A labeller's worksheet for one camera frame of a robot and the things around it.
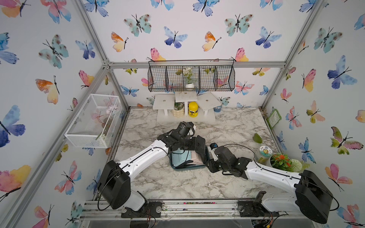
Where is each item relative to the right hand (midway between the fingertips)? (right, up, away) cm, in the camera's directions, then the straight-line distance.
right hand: (208, 162), depth 83 cm
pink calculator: (-7, +3, -2) cm, 8 cm away
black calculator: (-5, +9, -3) cm, 10 cm away
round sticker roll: (+34, +4, +3) cm, 34 cm away
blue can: (+12, +33, +32) cm, 48 cm away
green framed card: (+55, +26, +28) cm, 66 cm away
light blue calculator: (-17, +3, -1) cm, 17 cm away
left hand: (-5, +11, -4) cm, 13 cm away
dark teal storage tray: (-10, -4, +2) cm, 11 cm away
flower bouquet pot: (+36, +3, -11) cm, 38 cm away
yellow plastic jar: (-8, +32, +23) cm, 41 cm away
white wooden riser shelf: (-28, +36, +21) cm, 51 cm away
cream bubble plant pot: (-19, +31, +25) cm, 44 cm away
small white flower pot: (-11, +50, +9) cm, 52 cm away
